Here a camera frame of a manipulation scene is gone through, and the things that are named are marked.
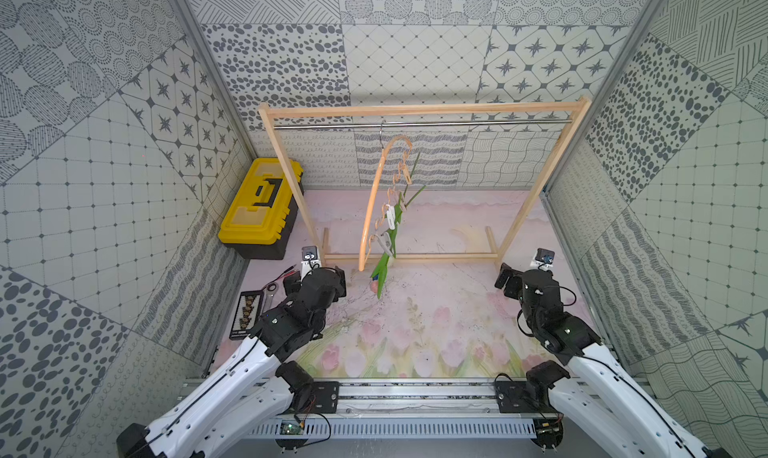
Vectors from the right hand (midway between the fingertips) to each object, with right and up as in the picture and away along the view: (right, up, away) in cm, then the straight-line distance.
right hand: (521, 273), depth 79 cm
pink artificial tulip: (-38, +1, -4) cm, 39 cm away
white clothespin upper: (-35, +15, -9) cm, 40 cm away
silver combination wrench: (-73, -8, +12) cm, 74 cm away
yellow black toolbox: (-76, +15, +11) cm, 79 cm away
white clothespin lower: (-36, +9, -14) cm, 39 cm away
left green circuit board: (-60, -36, -8) cm, 70 cm away
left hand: (-54, +2, -5) cm, 54 cm away
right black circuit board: (+4, -37, -8) cm, 38 cm away
